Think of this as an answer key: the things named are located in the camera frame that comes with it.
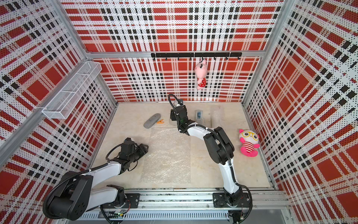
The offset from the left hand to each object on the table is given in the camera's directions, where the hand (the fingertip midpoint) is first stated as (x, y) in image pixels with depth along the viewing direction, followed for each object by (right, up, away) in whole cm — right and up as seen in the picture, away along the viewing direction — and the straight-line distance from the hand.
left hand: (148, 148), depth 92 cm
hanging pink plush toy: (+35, +52, -2) cm, 63 cm away
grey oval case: (-1, +18, +15) cm, 24 cm away
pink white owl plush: (+67, +6, -2) cm, 68 cm away
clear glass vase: (+19, +30, -6) cm, 36 cm away
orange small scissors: (+5, +17, +16) cm, 24 cm away
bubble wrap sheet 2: (+48, +21, +11) cm, 54 cm away
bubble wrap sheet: (+14, -6, -4) cm, 15 cm away
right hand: (+20, +27, +5) cm, 34 cm away
